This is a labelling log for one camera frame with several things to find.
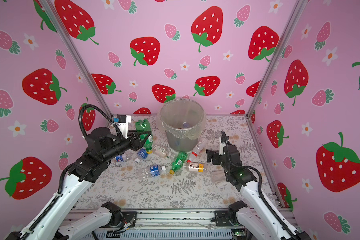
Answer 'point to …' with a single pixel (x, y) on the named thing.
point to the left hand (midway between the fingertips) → (147, 131)
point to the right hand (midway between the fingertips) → (214, 149)
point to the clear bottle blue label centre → (154, 171)
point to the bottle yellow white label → (195, 167)
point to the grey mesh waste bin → (178, 143)
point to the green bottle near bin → (178, 162)
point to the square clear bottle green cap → (218, 176)
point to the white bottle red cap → (200, 145)
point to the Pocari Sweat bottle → (142, 154)
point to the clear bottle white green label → (165, 152)
